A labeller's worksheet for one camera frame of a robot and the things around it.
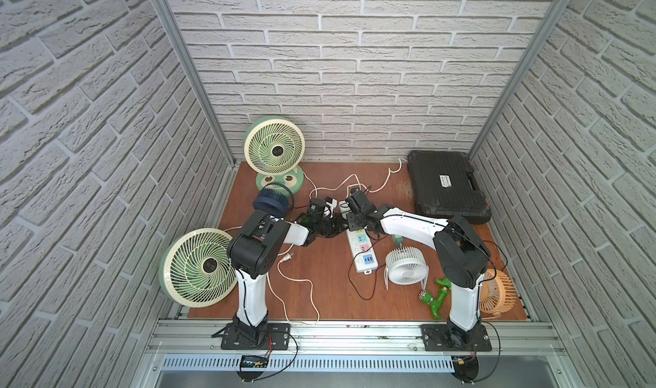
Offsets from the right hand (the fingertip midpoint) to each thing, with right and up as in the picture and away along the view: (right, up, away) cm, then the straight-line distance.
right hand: (356, 218), depth 96 cm
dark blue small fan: (-30, +7, -2) cm, 31 cm away
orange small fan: (+39, -18, -25) cm, 49 cm away
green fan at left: (-49, -12, -24) cm, 56 cm away
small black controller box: (-33, -39, -23) cm, 56 cm away
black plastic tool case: (+37, +12, +7) cm, 40 cm away
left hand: (-4, 0, 0) cm, 4 cm away
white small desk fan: (+14, -12, -20) cm, 27 cm away
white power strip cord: (0, +17, +4) cm, 17 cm away
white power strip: (+1, -8, -4) cm, 9 cm away
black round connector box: (+29, -39, -26) cm, 55 cm away
